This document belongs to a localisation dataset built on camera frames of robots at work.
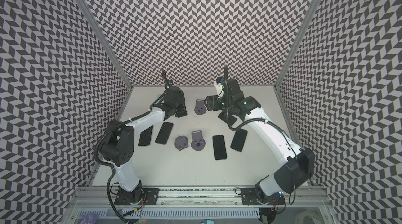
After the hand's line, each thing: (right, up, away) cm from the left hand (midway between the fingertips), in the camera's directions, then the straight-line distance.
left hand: (177, 93), depth 94 cm
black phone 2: (+25, -32, -9) cm, 42 cm away
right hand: (+20, -7, -18) cm, 28 cm away
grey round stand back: (+13, -10, +8) cm, 18 cm away
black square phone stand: (+31, -15, +3) cm, 34 cm away
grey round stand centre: (+13, -27, -11) cm, 32 cm away
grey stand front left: (+4, -27, -9) cm, 29 cm away
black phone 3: (+36, -27, -5) cm, 46 cm away
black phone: (-8, -25, -1) cm, 27 cm away
